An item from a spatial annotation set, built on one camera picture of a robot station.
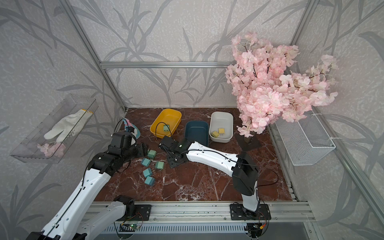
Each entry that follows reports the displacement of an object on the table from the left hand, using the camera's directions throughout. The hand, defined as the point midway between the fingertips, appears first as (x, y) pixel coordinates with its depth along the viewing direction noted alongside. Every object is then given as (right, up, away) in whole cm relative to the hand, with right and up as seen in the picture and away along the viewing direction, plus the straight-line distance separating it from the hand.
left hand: (144, 146), depth 76 cm
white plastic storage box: (+44, +9, +29) cm, 53 cm away
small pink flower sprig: (-31, +1, -16) cm, 35 cm away
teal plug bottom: (+1, -20, +6) cm, 21 cm away
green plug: (+4, +8, +29) cm, 31 cm away
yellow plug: (+44, +6, +29) cm, 53 cm away
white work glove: (-30, +11, -9) cm, 33 cm away
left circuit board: (-6, -39, -4) cm, 40 cm away
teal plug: (-4, -12, +13) cm, 18 cm away
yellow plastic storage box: (+3, +11, +35) cm, 37 cm away
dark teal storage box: (+27, +6, +28) cm, 39 cm away
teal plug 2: (-2, -17, +10) cm, 19 cm away
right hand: (+15, -8, +2) cm, 17 cm away
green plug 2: (+5, -13, +12) cm, 19 cm away
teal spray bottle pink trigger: (-15, +11, +12) cm, 22 cm away
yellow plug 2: (+39, +4, +26) cm, 47 cm away
